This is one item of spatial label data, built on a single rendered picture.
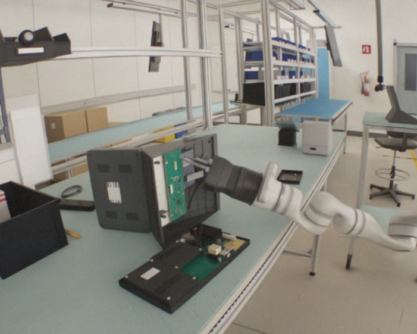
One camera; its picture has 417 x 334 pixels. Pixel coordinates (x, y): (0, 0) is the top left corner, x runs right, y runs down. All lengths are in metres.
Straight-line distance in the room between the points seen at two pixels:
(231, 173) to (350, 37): 6.57
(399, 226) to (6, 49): 1.14
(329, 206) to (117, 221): 0.51
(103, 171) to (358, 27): 6.74
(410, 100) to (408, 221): 6.33
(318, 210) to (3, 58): 0.86
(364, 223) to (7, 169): 1.00
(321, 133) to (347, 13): 5.98
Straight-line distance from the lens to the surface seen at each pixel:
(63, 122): 4.09
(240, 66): 4.03
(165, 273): 0.56
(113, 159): 0.72
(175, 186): 0.68
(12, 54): 0.85
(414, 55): 7.18
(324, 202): 0.71
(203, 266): 0.60
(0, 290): 0.69
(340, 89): 7.11
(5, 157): 0.98
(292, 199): 0.69
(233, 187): 0.67
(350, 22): 7.17
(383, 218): 2.48
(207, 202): 0.82
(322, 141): 1.37
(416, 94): 7.18
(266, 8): 3.35
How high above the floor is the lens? 1.36
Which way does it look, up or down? 17 degrees down
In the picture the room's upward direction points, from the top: 3 degrees counter-clockwise
